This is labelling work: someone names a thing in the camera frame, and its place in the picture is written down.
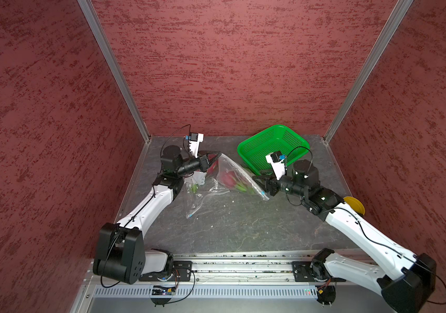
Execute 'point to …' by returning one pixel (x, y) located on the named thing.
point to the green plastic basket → (279, 139)
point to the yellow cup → (355, 204)
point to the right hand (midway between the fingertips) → (256, 178)
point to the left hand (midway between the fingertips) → (219, 156)
